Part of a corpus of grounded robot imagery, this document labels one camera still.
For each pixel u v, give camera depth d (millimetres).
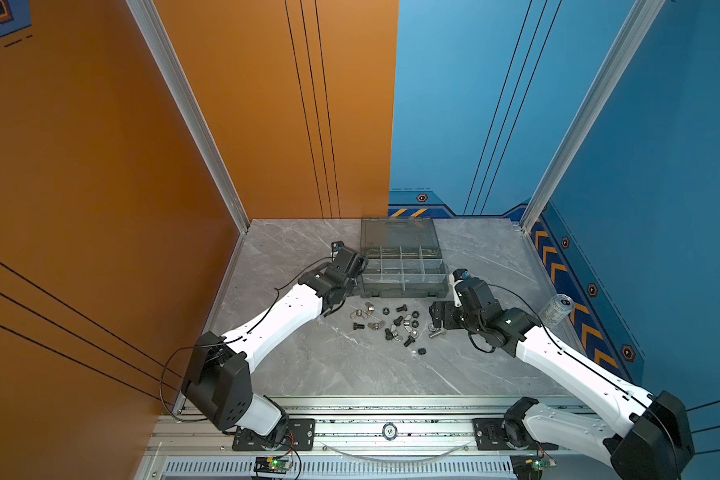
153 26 711
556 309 811
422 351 870
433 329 911
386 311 963
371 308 945
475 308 611
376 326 913
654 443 377
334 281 614
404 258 1087
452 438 746
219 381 419
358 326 916
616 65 775
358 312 940
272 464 709
